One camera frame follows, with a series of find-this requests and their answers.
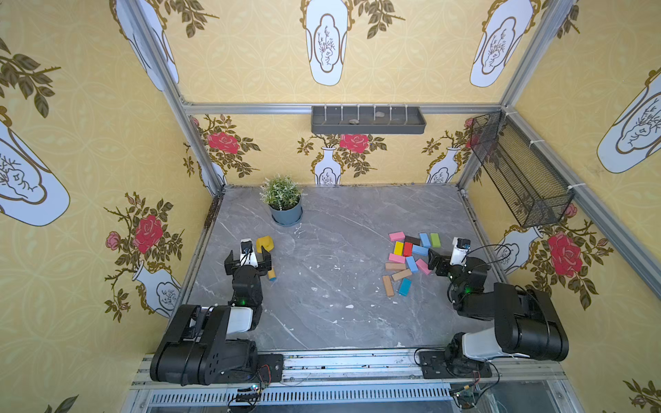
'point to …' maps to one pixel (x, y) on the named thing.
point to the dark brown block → (413, 240)
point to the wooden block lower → (388, 286)
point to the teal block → (405, 285)
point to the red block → (408, 249)
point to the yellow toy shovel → (268, 243)
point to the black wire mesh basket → (518, 172)
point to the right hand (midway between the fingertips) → (443, 250)
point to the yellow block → (398, 249)
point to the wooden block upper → (395, 267)
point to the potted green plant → (284, 197)
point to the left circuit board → (249, 397)
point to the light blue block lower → (410, 260)
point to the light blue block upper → (424, 239)
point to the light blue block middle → (421, 250)
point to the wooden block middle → (401, 274)
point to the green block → (435, 240)
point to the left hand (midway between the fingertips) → (250, 248)
